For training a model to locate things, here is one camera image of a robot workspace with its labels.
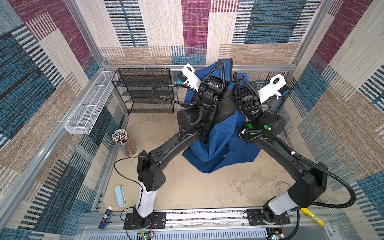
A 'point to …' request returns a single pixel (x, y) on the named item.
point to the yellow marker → (310, 215)
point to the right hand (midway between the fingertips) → (233, 79)
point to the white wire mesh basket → (80, 120)
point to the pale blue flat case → (120, 196)
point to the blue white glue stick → (105, 217)
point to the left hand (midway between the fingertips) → (226, 64)
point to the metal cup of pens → (121, 137)
